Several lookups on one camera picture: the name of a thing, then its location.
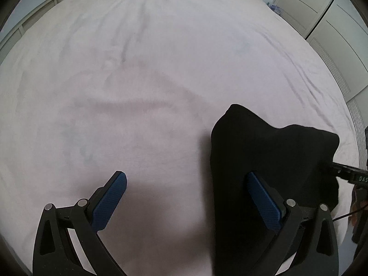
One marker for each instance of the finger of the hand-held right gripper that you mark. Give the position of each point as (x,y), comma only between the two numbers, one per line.
(339,170)

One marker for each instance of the small clutter on nightstand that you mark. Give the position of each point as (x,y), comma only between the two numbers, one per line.
(276,8)

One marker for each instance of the bed with pink sheet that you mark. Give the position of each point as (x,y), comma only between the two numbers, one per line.
(158,77)

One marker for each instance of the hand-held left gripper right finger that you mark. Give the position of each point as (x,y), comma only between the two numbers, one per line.
(263,201)

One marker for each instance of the white wardrobe doors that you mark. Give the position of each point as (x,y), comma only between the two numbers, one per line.
(325,11)

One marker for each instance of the white louvered cabinet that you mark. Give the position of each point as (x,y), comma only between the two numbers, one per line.
(26,20)

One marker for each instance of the person's right hand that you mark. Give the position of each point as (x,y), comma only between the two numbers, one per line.
(356,210)

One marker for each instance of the black pants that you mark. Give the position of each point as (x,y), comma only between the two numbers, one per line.
(238,149)

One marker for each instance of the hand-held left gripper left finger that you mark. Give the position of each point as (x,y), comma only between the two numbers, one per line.
(110,199)

